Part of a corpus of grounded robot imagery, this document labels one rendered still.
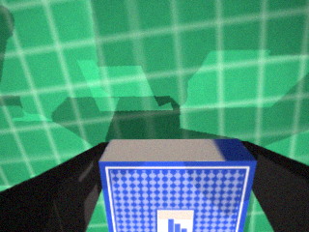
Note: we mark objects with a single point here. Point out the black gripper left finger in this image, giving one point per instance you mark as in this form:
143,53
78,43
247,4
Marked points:
61,199

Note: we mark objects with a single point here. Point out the blue boxed card deck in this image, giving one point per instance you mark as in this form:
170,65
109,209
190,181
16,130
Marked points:
176,185

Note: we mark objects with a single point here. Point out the green cutting mat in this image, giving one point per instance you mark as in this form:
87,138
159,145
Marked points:
75,73

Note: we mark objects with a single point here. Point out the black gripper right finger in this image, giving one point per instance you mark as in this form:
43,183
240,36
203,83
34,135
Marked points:
281,186

